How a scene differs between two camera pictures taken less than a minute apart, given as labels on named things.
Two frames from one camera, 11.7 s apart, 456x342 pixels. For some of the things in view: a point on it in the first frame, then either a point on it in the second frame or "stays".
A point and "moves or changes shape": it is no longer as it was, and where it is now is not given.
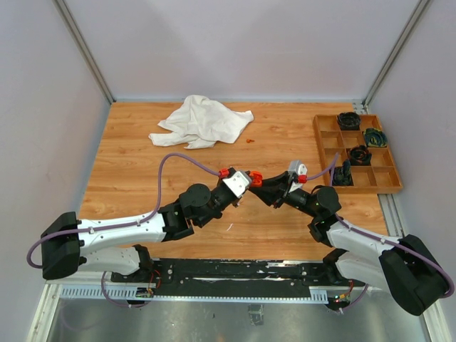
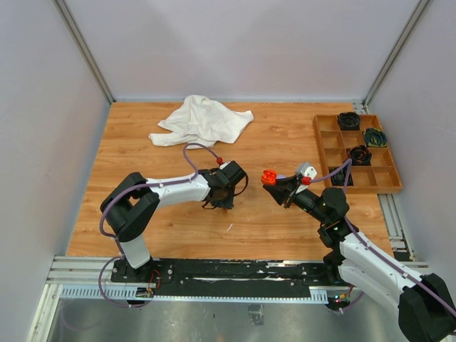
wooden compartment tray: (380, 177) stays
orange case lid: (256, 178) moves or changes shape
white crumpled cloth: (201, 122) stays
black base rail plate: (236, 276) stays
